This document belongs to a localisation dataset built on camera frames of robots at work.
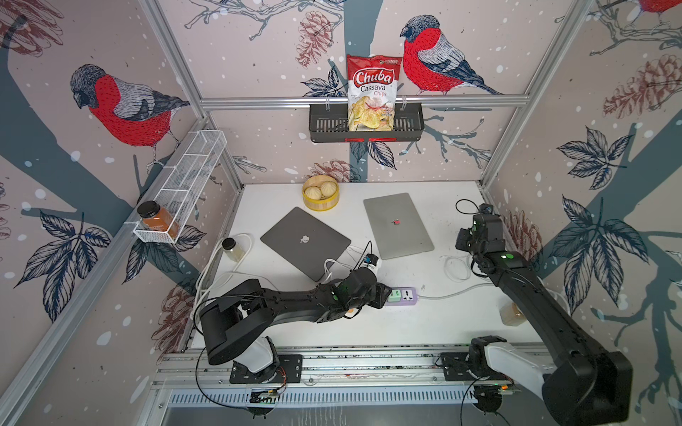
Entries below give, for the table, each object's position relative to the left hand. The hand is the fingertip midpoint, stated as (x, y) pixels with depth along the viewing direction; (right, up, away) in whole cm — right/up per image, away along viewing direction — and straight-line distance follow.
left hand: (393, 287), depth 81 cm
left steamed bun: (-29, +31, +29) cm, 52 cm away
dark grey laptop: (-30, +12, +20) cm, 38 cm away
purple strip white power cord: (+23, -4, +8) cm, 24 cm away
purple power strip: (+3, -4, +3) cm, 6 cm away
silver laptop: (+6, +16, +27) cm, 32 cm away
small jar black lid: (-55, +10, +10) cm, 56 cm away
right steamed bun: (-23, +33, +30) cm, 50 cm away
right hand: (+24, +18, +3) cm, 30 cm away
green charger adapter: (+1, -3, +1) cm, 3 cm away
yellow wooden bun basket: (-24, +26, +29) cm, 46 cm away
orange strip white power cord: (-60, 0, +13) cm, 61 cm away
